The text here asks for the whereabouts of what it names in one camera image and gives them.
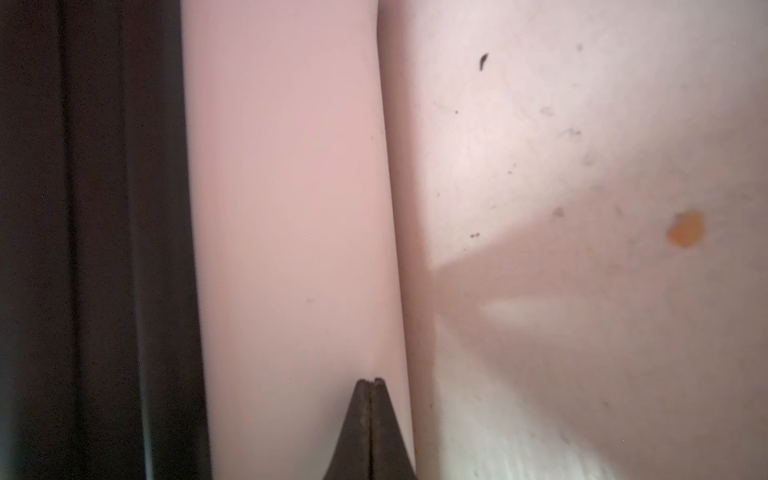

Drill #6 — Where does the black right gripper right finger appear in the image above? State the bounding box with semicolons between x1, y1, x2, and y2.
369;378;417;480

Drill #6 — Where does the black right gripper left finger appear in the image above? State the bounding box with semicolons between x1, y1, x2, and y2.
324;380;371;480

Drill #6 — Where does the black suitcase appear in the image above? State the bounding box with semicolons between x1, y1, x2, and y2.
1;1;413;479

